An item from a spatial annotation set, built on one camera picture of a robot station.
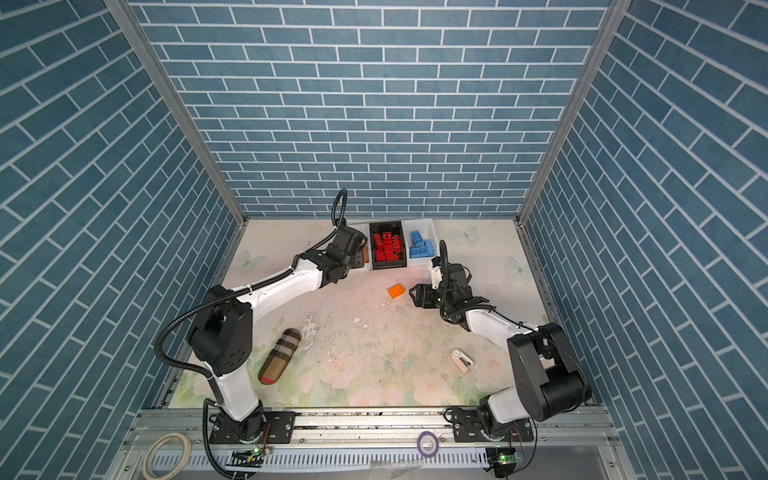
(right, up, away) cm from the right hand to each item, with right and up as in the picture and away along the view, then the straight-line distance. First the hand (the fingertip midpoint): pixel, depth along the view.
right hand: (421, 292), depth 91 cm
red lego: (-14, +15, +16) cm, 26 cm away
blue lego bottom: (+4, +13, +17) cm, 22 cm away
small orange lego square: (-8, -1, +7) cm, 11 cm away
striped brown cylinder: (-40, -17, -9) cm, 44 cm away
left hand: (-18, +12, +1) cm, 22 cm away
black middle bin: (-8, +21, +22) cm, 31 cm away
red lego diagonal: (-7, +15, +20) cm, 26 cm away
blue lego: (0, +16, +17) cm, 23 cm away
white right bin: (+4, +20, +22) cm, 30 cm away
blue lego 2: (+2, +12, +15) cm, 19 cm away
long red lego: (-11, +16, +20) cm, 28 cm away
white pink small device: (+11, -18, -7) cm, 23 cm away
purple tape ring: (-1, -36, -21) cm, 41 cm away
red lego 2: (-13, +10, +16) cm, 23 cm away
